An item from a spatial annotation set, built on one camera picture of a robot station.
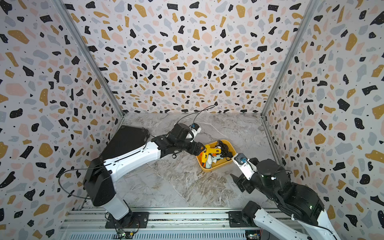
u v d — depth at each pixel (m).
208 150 0.88
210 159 0.89
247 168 0.50
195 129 0.72
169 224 0.73
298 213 0.36
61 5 0.69
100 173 0.47
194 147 0.70
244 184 0.50
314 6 0.70
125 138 1.04
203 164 0.88
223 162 0.90
